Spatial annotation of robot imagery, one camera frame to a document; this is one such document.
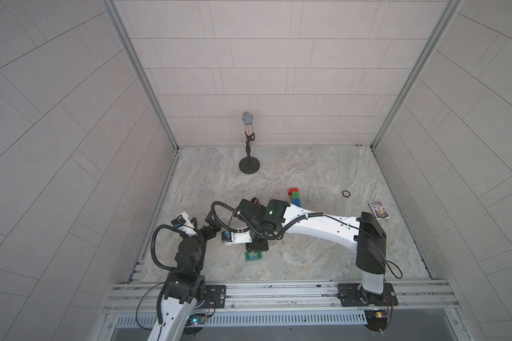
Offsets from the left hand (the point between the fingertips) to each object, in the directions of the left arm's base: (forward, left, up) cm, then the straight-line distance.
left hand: (210, 211), depth 79 cm
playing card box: (+6, -71, -9) cm, 71 cm away
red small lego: (+17, -34, -10) cm, 39 cm away
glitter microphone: (+31, -13, +20) cm, 39 cm away
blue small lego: (+10, -35, -9) cm, 38 cm away
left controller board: (-32, +1, -8) cm, 33 cm away
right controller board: (-32, -57, -11) cm, 67 cm away
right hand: (-12, -15, -3) cm, 19 cm away
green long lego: (-14, -17, -7) cm, 23 cm away
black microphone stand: (+32, -13, -11) cm, 36 cm away
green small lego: (+13, -35, -8) cm, 38 cm away
